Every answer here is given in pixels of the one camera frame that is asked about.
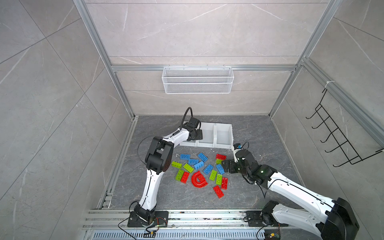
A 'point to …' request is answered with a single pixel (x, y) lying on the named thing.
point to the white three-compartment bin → (215, 135)
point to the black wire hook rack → (352, 155)
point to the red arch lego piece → (198, 180)
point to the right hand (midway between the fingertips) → (227, 160)
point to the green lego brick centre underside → (213, 175)
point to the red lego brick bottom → (219, 193)
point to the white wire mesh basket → (198, 80)
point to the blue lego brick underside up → (208, 169)
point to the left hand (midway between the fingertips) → (199, 132)
